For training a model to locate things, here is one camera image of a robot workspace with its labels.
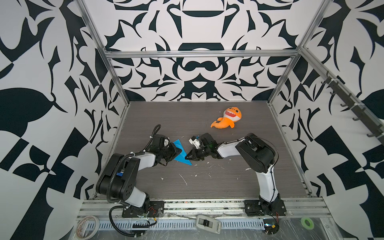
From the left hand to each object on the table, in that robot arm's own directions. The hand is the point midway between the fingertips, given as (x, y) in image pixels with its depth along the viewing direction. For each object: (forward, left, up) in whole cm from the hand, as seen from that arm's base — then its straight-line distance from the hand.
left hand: (183, 147), depth 91 cm
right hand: (-5, -2, -4) cm, 7 cm away
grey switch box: (-38, -11, 0) cm, 39 cm away
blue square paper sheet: (-5, +1, -4) cm, 6 cm away
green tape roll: (-39, -59, -5) cm, 70 cm away
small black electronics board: (-40, -41, -6) cm, 57 cm away
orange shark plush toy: (+21, -32, +3) cm, 38 cm away
